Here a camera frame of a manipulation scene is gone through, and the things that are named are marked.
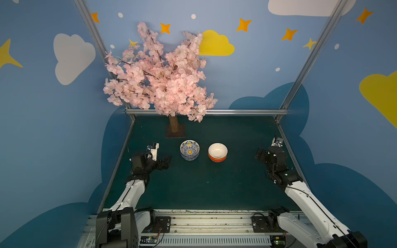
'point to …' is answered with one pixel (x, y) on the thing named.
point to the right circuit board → (278, 241)
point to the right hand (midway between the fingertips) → (270, 149)
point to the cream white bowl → (217, 151)
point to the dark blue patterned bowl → (191, 159)
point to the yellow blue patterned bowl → (189, 148)
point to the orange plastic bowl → (216, 159)
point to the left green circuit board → (148, 239)
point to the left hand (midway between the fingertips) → (163, 153)
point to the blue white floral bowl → (189, 157)
